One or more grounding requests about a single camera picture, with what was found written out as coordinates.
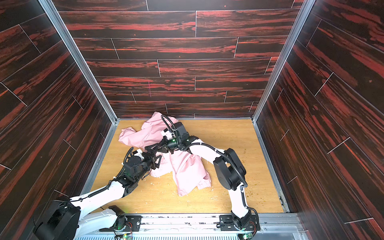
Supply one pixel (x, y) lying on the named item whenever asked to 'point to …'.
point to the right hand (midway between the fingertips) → (154, 148)
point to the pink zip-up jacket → (189, 172)
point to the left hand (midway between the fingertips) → (162, 148)
